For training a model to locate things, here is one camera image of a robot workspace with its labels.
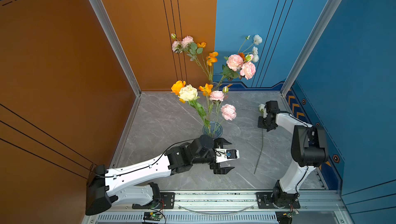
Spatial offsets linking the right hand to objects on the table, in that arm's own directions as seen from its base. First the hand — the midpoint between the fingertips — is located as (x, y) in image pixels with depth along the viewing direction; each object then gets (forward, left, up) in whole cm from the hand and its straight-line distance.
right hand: (261, 124), depth 98 cm
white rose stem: (+9, -1, +5) cm, 11 cm away
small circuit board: (-48, +61, -4) cm, 78 cm away
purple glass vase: (-13, +32, +15) cm, 38 cm away
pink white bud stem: (-12, +27, +29) cm, 42 cm away
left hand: (-28, +25, +20) cm, 42 cm away
